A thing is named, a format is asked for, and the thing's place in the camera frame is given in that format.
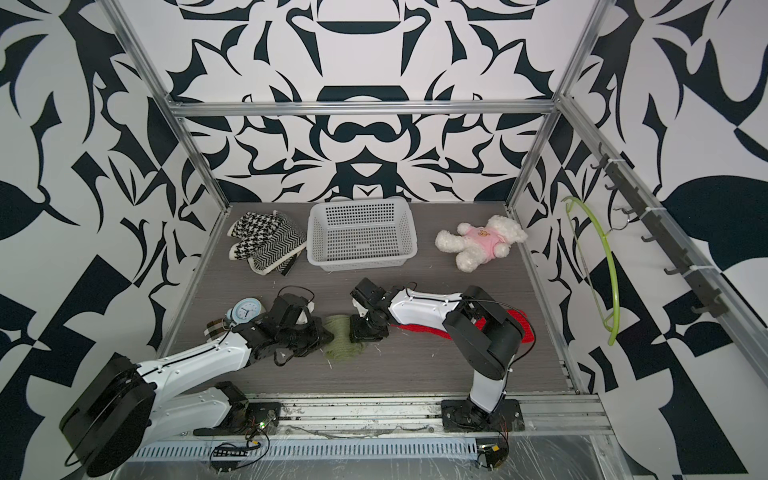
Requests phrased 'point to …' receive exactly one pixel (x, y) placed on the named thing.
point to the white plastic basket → (361, 234)
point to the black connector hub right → (495, 453)
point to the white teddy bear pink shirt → (478, 245)
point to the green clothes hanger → (611, 324)
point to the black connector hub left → (230, 451)
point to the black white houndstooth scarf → (270, 241)
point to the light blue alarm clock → (244, 310)
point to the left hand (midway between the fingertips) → (336, 331)
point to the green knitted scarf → (341, 347)
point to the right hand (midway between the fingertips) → (352, 336)
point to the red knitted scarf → (436, 332)
